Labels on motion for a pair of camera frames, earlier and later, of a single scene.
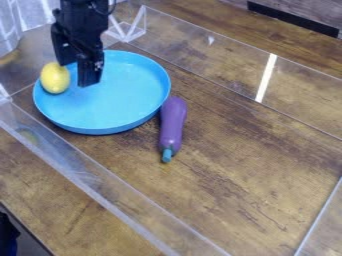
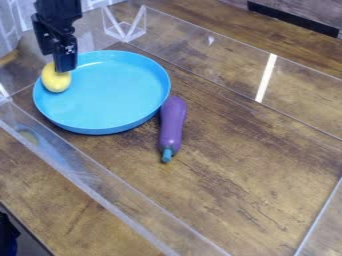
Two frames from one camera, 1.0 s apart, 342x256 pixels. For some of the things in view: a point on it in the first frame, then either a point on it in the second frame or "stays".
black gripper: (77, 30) → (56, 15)
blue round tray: (132, 93) stays
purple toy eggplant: (174, 113) stays
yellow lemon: (55, 78) stays
